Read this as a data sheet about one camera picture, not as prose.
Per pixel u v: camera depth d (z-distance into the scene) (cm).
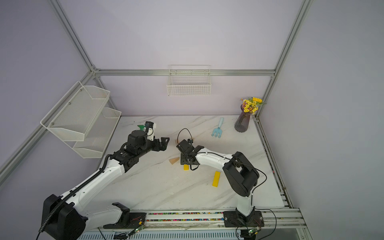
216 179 88
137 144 60
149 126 71
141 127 111
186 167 93
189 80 94
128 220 72
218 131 111
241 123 108
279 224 74
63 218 39
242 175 48
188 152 70
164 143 72
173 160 94
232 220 73
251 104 92
